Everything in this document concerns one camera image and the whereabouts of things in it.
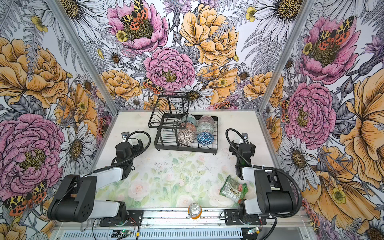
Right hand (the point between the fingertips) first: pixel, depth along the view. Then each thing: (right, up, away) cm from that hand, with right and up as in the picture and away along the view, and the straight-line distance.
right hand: (241, 145), depth 93 cm
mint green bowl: (-33, +18, +16) cm, 41 cm away
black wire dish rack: (-38, +10, -11) cm, 41 cm away
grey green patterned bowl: (-21, +11, +13) cm, 27 cm away
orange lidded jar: (-28, -26, -25) cm, 46 cm away
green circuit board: (-61, -38, -22) cm, 75 cm away
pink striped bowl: (-19, +17, +16) cm, 30 cm away
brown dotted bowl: (-34, +5, +10) cm, 36 cm away
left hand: (-66, 0, -1) cm, 66 cm away
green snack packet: (-8, -22, -13) cm, 27 cm away
